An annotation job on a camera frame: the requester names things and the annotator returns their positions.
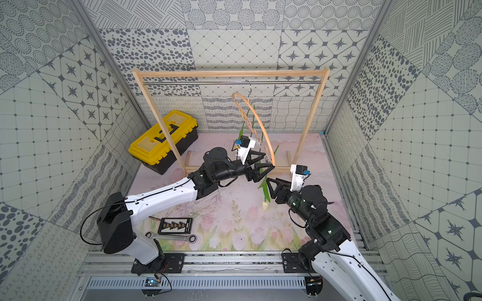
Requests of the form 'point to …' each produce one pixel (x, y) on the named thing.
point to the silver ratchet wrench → (191, 238)
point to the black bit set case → (176, 226)
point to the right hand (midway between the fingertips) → (272, 182)
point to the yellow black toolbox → (153, 150)
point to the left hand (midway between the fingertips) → (269, 156)
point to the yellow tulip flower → (242, 130)
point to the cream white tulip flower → (265, 188)
